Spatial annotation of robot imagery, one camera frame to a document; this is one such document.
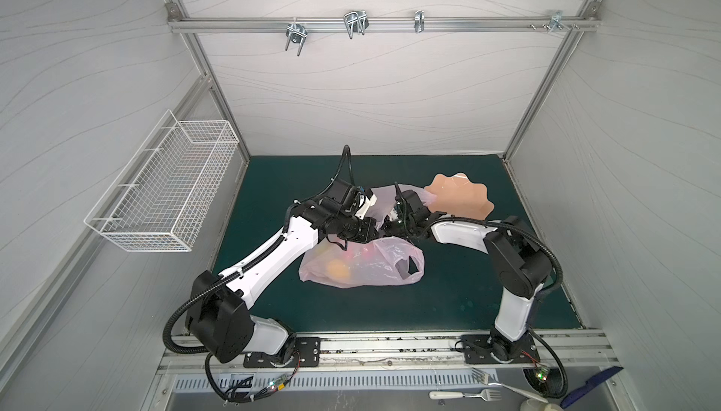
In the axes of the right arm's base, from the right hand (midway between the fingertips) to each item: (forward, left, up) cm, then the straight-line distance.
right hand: (367, 230), depth 87 cm
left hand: (-5, -5, +8) cm, 11 cm away
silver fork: (-35, -32, -10) cm, 49 cm away
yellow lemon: (-11, +8, -5) cm, 14 cm away
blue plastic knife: (-35, -58, -11) cm, 69 cm away
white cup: (-40, -43, -10) cm, 60 cm away
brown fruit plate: (+21, -34, -8) cm, 40 cm away
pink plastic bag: (-12, -5, +5) cm, 14 cm away
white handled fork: (-39, -32, -11) cm, 51 cm away
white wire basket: (-6, +50, +22) cm, 55 cm away
